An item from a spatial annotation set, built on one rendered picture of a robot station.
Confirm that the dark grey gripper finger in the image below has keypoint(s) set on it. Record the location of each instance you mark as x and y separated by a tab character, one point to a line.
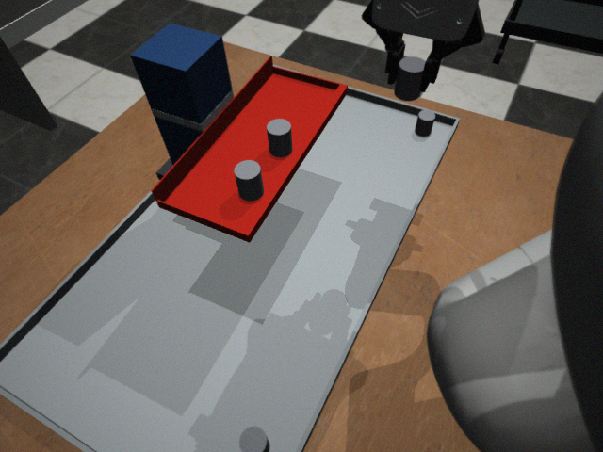
441	49
394	45

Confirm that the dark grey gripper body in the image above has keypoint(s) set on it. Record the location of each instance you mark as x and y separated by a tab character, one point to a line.
446	20

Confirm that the grey cylinder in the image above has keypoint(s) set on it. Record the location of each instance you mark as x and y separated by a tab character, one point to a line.
249	180
279	137
424	123
254	439
409	78

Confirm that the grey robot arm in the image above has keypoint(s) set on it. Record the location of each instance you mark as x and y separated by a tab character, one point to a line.
497	356

